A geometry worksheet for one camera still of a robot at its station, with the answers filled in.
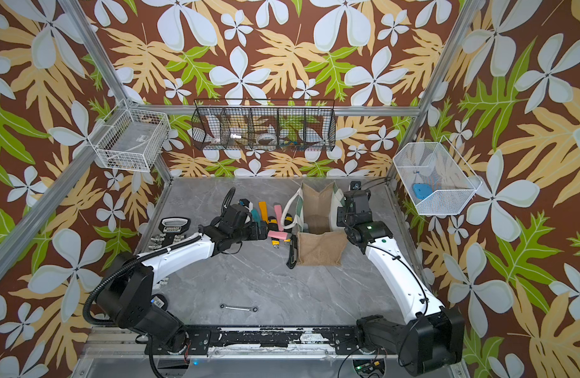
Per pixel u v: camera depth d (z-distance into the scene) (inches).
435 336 15.1
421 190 31.5
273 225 39.9
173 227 39.8
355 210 23.1
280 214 41.8
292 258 35.7
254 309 31.6
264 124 38.0
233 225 26.8
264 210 42.1
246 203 31.6
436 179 32.8
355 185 27.1
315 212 36.7
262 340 29.6
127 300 17.1
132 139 33.4
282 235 38.1
